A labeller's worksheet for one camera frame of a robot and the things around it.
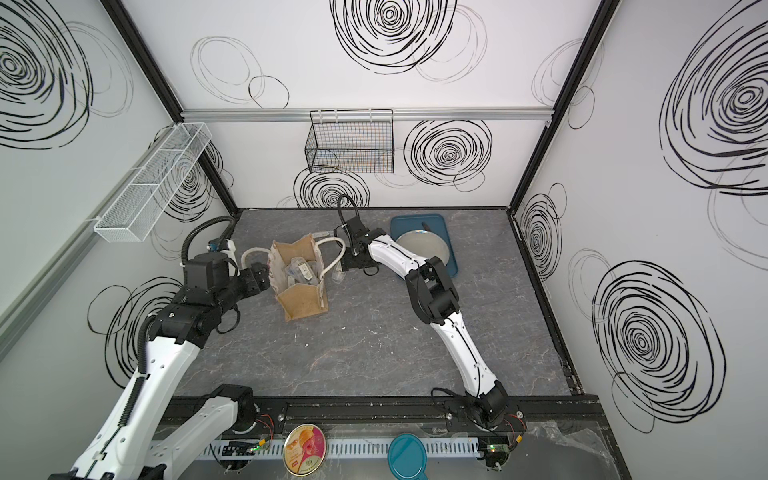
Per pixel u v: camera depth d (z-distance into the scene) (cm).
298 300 88
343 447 71
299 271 91
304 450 67
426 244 108
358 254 78
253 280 66
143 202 75
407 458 62
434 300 62
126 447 38
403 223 116
